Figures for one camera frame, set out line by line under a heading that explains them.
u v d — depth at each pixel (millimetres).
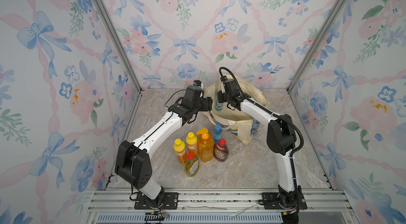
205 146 775
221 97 878
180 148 703
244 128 765
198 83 718
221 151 773
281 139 559
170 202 735
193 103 620
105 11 799
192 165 730
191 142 719
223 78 852
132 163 456
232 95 762
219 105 1028
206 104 730
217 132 837
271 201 731
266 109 616
